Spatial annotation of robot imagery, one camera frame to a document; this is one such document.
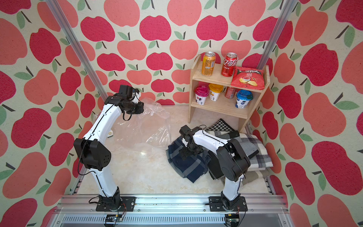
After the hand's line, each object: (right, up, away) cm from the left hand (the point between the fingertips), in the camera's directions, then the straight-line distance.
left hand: (144, 110), depth 87 cm
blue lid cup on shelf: (+61, +8, -3) cm, 61 cm away
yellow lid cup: (+44, +13, +1) cm, 46 cm away
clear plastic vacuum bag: (-2, -13, +21) cm, 24 cm away
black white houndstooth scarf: (+53, -10, +17) cm, 56 cm away
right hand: (+29, -30, +2) cm, 42 cm away
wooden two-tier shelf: (+52, +3, +6) cm, 53 cm away
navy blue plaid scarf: (+32, -34, -1) cm, 47 cm away
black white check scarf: (+42, -30, -5) cm, 52 cm away
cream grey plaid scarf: (+70, -29, -7) cm, 76 cm away
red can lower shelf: (+56, +12, +6) cm, 57 cm away
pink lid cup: (+36, +12, -1) cm, 37 cm away
